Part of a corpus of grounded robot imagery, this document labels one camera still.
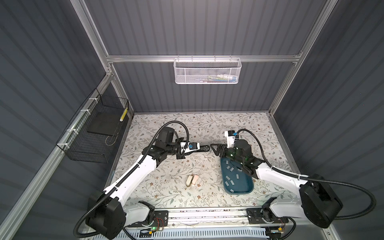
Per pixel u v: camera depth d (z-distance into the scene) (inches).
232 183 33.3
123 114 32.2
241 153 25.3
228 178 34.0
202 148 30.8
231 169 34.9
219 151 29.0
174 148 25.9
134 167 19.1
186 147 24.4
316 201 16.5
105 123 29.2
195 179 32.8
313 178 18.2
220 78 36.4
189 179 32.6
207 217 29.7
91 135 28.4
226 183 33.1
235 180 33.6
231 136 29.2
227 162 36.8
